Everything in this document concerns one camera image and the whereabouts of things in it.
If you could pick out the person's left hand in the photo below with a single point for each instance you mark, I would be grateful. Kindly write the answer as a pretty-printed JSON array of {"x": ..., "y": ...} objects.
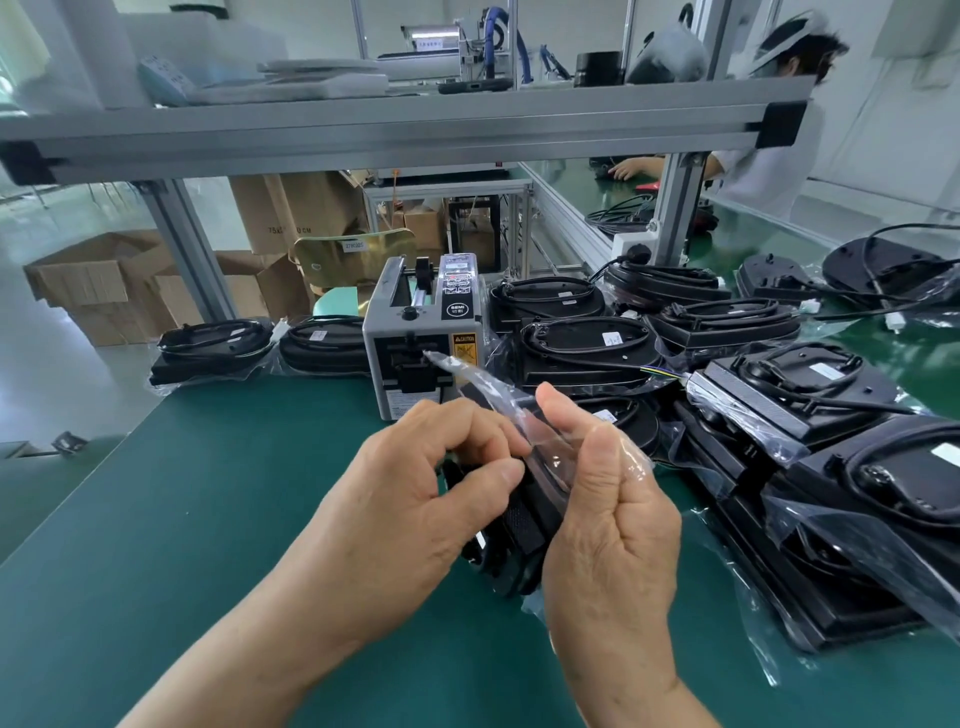
[{"x": 390, "y": 525}]

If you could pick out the person's right hand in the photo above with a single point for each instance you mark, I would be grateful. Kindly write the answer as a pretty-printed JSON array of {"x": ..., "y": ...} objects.
[{"x": 615, "y": 555}]

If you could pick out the group of bagged black lamps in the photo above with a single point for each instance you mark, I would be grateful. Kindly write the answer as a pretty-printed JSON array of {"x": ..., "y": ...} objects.
[{"x": 780, "y": 435}]

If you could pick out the bagged black lamp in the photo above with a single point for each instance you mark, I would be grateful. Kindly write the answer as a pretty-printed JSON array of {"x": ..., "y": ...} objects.
[{"x": 159, "y": 372}]

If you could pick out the unbagged black lamps with cables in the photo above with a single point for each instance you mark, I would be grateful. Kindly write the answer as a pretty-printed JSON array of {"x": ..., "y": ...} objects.
[{"x": 855, "y": 270}]

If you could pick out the grey tape dispenser machine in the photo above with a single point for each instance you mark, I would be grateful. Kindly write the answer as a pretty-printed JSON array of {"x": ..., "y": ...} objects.
[{"x": 413, "y": 338}]

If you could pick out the green round stool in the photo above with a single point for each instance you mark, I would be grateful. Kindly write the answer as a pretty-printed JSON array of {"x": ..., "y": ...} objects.
[{"x": 338, "y": 303}]

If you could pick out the white power socket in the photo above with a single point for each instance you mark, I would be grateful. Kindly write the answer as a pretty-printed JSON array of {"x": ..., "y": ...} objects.
[{"x": 636, "y": 249}]

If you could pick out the grey metal shelf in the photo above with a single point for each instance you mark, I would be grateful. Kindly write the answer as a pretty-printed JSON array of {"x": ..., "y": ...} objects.
[{"x": 405, "y": 128}]

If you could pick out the black phone on shelf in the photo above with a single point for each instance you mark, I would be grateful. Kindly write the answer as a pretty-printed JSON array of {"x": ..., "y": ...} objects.
[{"x": 476, "y": 86}]

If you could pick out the white flat scale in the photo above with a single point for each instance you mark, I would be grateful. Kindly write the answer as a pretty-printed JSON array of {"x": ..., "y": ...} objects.
[{"x": 300, "y": 83}]

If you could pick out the black cup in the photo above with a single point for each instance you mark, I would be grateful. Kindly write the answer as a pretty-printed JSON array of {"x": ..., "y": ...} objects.
[{"x": 600, "y": 69}]

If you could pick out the white handset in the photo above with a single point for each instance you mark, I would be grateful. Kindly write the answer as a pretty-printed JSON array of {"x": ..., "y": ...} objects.
[{"x": 165, "y": 83}]

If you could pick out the grey barcode scanner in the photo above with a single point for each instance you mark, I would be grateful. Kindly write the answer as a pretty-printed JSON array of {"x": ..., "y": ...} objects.
[{"x": 668, "y": 57}]

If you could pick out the white box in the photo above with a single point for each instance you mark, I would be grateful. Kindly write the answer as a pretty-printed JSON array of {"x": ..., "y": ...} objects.
[{"x": 210, "y": 45}]

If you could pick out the black flat tray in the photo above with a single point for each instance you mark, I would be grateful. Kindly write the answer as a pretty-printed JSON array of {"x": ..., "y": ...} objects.
[{"x": 198, "y": 9}]

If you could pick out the metal floor bracket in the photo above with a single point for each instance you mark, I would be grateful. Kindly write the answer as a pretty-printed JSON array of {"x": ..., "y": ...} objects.
[{"x": 63, "y": 443}]

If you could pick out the aluminium workstation frame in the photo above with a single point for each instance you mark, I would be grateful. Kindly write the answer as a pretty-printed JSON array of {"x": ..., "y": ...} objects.
[{"x": 488, "y": 38}]

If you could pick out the grey wall electrical box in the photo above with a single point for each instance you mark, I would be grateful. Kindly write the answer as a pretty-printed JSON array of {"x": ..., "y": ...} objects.
[{"x": 918, "y": 27}]

